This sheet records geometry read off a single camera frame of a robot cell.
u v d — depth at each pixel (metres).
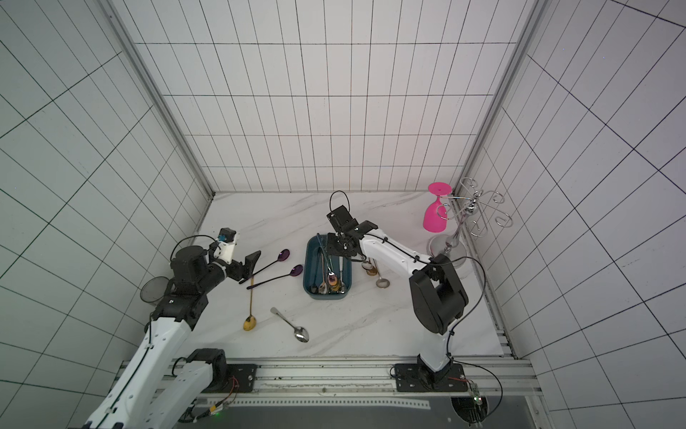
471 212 0.79
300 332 0.81
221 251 0.65
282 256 0.97
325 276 0.92
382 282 0.91
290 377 0.75
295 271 0.94
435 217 0.90
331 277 0.92
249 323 0.82
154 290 0.81
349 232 0.66
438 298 0.47
